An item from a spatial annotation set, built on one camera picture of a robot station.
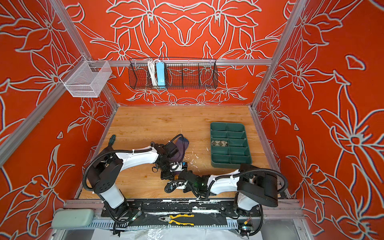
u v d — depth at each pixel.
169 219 0.70
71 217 0.68
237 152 0.94
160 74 0.90
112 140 0.97
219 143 0.91
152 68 0.88
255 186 0.43
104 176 0.45
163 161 0.66
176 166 0.74
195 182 0.63
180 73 0.98
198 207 0.74
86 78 0.92
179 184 0.69
